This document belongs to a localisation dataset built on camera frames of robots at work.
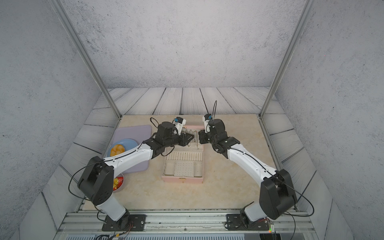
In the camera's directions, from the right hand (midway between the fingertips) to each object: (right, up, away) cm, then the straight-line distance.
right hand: (200, 132), depth 83 cm
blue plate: (-48, -9, +20) cm, 53 cm away
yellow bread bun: (-53, -12, +15) cm, 56 cm away
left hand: (-3, -3, 0) cm, 4 cm away
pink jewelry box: (-9, -19, +4) cm, 21 cm away
